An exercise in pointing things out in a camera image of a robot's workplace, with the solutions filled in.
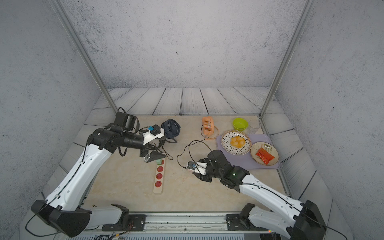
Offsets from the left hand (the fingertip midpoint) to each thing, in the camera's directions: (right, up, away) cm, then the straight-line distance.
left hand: (165, 145), depth 67 cm
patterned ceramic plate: (+34, -5, +35) cm, 49 cm away
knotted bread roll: (+41, -2, +34) cm, 53 cm away
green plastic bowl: (+46, +10, +46) cm, 66 cm away
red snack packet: (+56, -10, +27) cm, 63 cm away
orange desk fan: (+23, +5, +35) cm, 42 cm away
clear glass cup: (+56, +8, +44) cm, 72 cm away
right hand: (+14, -12, +9) cm, 20 cm away
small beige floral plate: (+61, -5, +32) cm, 69 cm away
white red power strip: (-7, -25, +16) cm, 31 cm away
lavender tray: (+44, -13, +27) cm, 53 cm away
